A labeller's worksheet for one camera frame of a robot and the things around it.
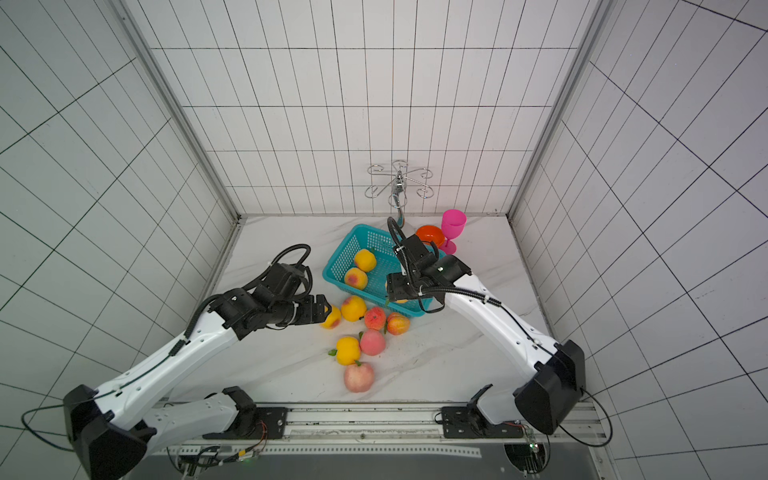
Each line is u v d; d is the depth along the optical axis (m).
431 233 1.09
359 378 0.74
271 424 0.72
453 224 0.97
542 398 0.38
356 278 0.95
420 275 0.55
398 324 0.84
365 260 1.00
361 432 0.72
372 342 0.81
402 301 0.75
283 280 0.56
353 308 0.88
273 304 0.56
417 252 0.58
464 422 0.65
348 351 0.80
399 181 0.90
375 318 0.85
